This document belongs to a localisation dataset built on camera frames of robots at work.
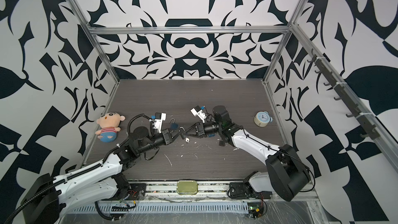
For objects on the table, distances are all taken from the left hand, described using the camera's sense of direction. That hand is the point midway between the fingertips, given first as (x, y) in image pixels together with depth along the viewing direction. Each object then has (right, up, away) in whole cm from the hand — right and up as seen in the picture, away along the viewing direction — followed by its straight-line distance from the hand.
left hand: (185, 130), depth 70 cm
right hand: (+1, -1, 0) cm, 1 cm away
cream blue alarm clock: (+45, +2, +25) cm, 51 cm away
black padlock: (+19, -11, +19) cm, 29 cm away
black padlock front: (-1, -2, +1) cm, 2 cm away
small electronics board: (+32, -36, 0) cm, 48 cm away
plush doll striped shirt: (-45, -1, +20) cm, 49 cm away
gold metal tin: (+1, -26, +1) cm, 26 cm away
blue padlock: (-10, -3, +26) cm, 28 cm away
